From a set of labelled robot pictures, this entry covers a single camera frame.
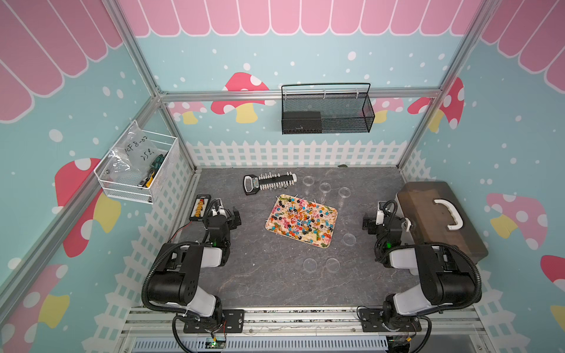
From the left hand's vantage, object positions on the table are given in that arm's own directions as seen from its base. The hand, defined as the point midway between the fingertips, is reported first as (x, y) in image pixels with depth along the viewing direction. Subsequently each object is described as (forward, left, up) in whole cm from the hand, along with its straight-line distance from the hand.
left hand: (224, 212), depth 93 cm
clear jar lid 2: (-19, -36, -8) cm, 42 cm away
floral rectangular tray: (0, -34, -6) cm, 35 cm away
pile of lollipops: (+1, -36, -7) cm, 36 cm away
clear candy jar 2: (+13, -44, +2) cm, 46 cm away
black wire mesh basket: (+38, -43, +27) cm, 64 cm away
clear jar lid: (-19, -45, -8) cm, 50 cm away
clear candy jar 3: (+10, -52, +3) cm, 53 cm away
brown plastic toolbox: (-5, -83, +9) cm, 84 cm away
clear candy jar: (+16, -36, +3) cm, 40 cm away
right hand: (+1, -66, 0) cm, 66 cm away
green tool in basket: (0, +18, +26) cm, 32 cm away
